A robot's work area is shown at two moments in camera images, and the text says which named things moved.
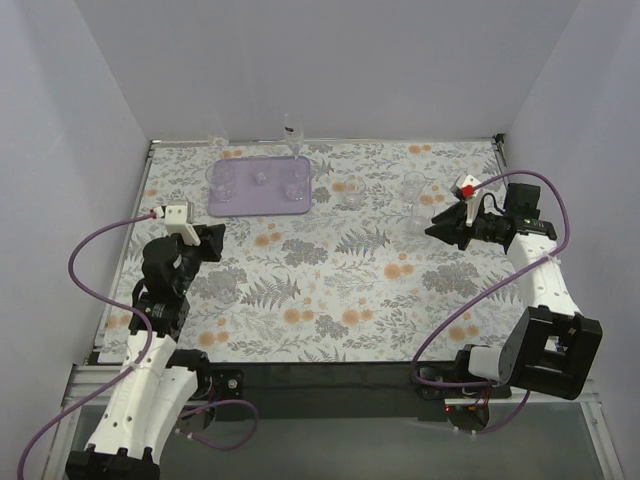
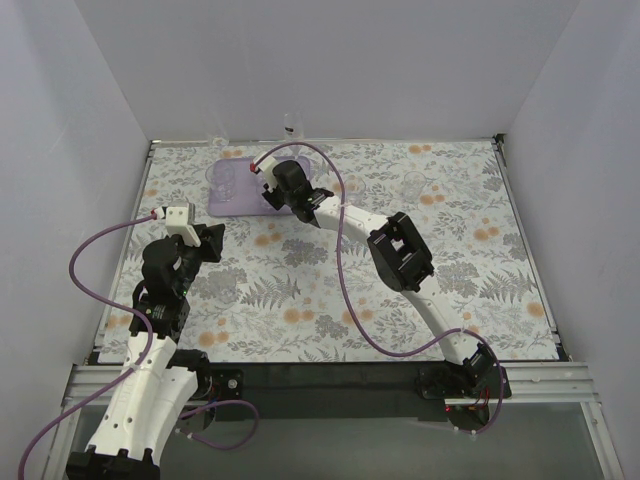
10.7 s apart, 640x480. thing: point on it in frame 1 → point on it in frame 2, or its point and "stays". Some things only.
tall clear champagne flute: (294, 131) stays
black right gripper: (463, 228) → (273, 198)
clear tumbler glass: (225, 287) stays
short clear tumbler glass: (353, 190) stays
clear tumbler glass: (421, 215) → (260, 189)
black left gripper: (208, 242) stays
